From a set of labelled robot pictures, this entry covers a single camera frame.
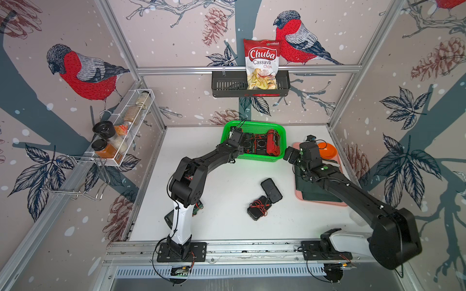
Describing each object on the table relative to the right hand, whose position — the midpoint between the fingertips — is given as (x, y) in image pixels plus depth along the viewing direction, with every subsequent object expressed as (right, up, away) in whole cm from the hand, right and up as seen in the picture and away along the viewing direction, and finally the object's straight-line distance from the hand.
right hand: (292, 151), depth 86 cm
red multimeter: (-6, +4, +15) cm, 16 cm away
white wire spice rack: (-72, +4, -21) cm, 75 cm away
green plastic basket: (-13, +13, +27) cm, 33 cm away
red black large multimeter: (-13, +3, +20) cm, 24 cm away
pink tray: (+30, -6, +16) cm, 35 cm away
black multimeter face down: (-21, +4, +24) cm, 32 cm away
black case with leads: (-17, -26, -5) cm, 31 cm away
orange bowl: (+26, -1, +18) cm, 31 cm away
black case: (-9, -20, +1) cm, 22 cm away
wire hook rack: (-79, -6, -27) cm, 84 cm away
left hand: (-26, +4, +13) cm, 29 cm away
